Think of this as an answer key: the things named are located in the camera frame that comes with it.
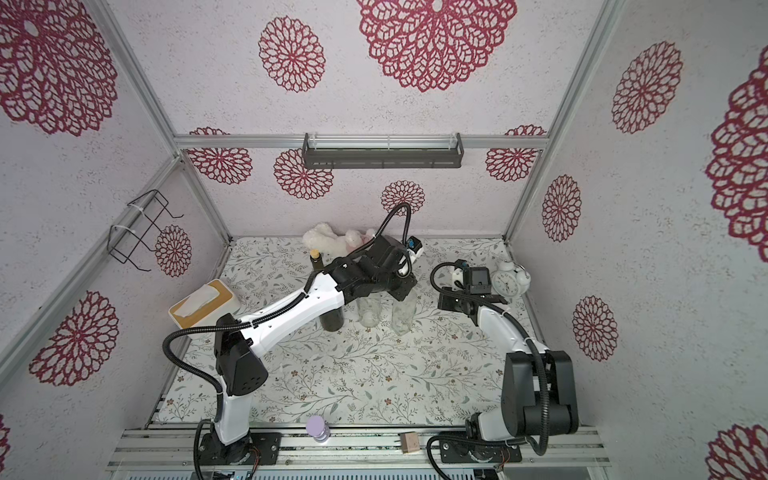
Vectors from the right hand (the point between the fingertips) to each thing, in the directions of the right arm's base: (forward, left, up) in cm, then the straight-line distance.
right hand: (442, 292), depth 91 cm
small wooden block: (-39, +10, -8) cm, 41 cm away
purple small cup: (-38, +32, -1) cm, 50 cm away
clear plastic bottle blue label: (-1, +12, -13) cm, 17 cm away
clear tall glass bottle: (-1, +23, -9) cm, 24 cm away
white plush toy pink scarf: (+22, +40, 0) cm, 46 cm away
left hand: (-5, +11, +12) cm, 17 cm away
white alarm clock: (+5, -23, -2) cm, 24 cm away
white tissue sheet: (0, +77, -4) cm, 77 cm away
